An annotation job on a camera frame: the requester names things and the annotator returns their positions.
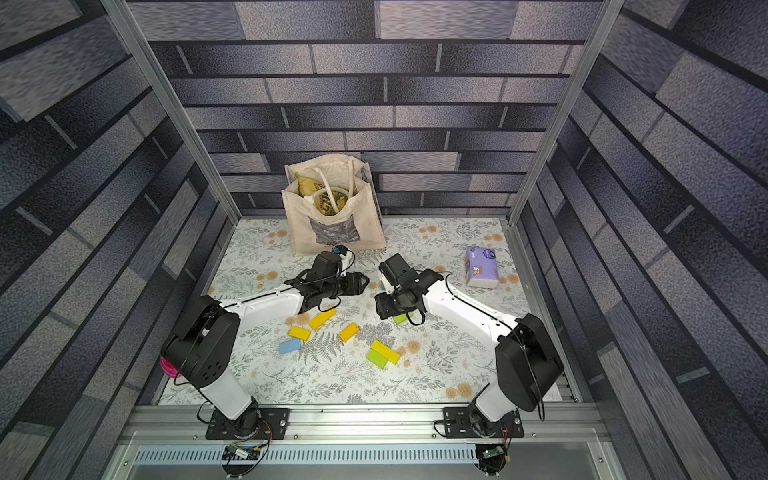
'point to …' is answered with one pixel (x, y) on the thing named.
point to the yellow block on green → (385, 351)
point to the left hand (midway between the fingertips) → (364, 278)
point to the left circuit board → (234, 452)
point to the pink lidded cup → (168, 368)
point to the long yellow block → (318, 321)
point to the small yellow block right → (349, 332)
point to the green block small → (400, 318)
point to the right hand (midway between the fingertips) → (384, 307)
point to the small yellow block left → (300, 333)
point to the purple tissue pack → (481, 267)
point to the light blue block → (289, 346)
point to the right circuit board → (497, 451)
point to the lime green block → (376, 358)
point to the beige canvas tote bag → (332, 200)
